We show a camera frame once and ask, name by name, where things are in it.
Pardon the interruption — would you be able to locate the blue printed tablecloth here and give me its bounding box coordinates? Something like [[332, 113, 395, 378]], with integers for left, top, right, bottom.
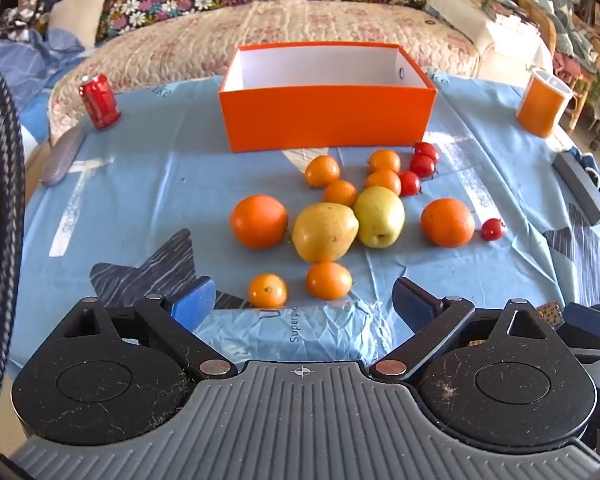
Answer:
[[10, 75, 600, 376]]

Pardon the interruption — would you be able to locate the yellow green apple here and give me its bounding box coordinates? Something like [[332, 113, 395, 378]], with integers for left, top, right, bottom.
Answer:
[[353, 186, 406, 249]]

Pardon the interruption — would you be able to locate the black braided cable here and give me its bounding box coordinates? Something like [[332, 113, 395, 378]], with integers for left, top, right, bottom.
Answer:
[[0, 55, 27, 441]]

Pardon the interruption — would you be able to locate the dark grey rectangular box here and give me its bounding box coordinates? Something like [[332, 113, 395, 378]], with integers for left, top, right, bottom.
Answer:
[[551, 151, 600, 226]]

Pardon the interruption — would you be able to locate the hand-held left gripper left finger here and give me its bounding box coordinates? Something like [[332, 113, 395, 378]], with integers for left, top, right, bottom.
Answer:
[[60, 276, 239, 380]]

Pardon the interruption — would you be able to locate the black white patterned cloth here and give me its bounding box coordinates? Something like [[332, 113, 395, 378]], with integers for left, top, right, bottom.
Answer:
[[0, 0, 51, 43]]

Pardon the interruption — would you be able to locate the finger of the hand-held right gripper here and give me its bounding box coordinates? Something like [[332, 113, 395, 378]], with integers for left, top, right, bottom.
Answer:
[[562, 302, 600, 342]]

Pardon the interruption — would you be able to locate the light blue checked sheet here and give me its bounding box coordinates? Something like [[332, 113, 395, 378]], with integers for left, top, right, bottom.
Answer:
[[0, 25, 86, 151]]

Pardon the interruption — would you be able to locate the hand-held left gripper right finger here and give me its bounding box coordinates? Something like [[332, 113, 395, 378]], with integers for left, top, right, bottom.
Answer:
[[368, 276, 559, 382]]

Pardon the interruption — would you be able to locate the grey oblong case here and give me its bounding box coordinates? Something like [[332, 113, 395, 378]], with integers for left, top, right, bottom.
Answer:
[[40, 127, 87, 188]]

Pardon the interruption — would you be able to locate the wicker chair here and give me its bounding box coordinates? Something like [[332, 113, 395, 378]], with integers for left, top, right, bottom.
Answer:
[[500, 0, 600, 131]]

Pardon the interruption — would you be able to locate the red soda can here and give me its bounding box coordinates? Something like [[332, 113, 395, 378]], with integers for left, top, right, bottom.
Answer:
[[78, 74, 122, 132]]

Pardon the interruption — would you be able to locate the blue fabric item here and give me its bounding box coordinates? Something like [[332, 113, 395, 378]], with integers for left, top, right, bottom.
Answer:
[[569, 146, 600, 196]]

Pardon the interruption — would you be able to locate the yellow pear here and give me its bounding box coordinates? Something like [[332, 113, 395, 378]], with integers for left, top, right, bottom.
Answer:
[[292, 202, 360, 264]]

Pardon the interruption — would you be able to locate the pink quilted bedspread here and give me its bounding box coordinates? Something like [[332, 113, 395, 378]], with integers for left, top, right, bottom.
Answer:
[[47, 0, 481, 146]]

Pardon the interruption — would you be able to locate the orange plastic cup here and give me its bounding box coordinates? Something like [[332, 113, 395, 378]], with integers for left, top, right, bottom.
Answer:
[[516, 67, 575, 139]]

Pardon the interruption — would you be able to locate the white cloth cover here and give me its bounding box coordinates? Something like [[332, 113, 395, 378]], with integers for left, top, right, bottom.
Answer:
[[425, 0, 551, 86]]

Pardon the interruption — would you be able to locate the small orange tangerine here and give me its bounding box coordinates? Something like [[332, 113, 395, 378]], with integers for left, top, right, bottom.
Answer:
[[364, 169, 402, 196], [306, 261, 353, 301], [304, 155, 341, 189], [323, 179, 358, 208]]

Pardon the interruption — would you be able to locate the white pillow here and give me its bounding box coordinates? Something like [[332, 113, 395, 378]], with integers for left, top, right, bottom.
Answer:
[[47, 0, 111, 51]]

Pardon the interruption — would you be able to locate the orange round tomato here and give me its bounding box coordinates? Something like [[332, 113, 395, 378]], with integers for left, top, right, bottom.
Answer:
[[369, 149, 402, 175]]

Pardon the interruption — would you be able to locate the orange cardboard box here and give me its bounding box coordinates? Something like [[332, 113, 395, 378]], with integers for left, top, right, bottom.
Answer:
[[218, 42, 438, 153]]

